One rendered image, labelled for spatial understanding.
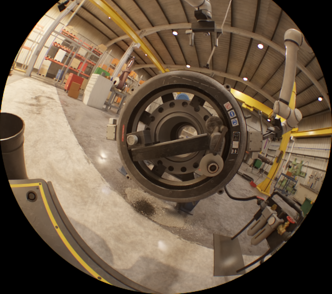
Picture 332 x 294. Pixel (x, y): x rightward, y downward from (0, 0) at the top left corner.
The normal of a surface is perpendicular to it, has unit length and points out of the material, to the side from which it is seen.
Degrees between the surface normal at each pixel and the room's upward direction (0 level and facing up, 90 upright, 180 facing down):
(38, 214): 0
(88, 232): 0
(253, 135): 90
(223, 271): 0
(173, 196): 90
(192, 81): 90
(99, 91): 90
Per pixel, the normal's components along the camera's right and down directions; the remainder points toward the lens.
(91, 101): 0.83, 0.41
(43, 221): 0.42, -0.90
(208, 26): -0.58, 0.23
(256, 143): -0.28, -0.05
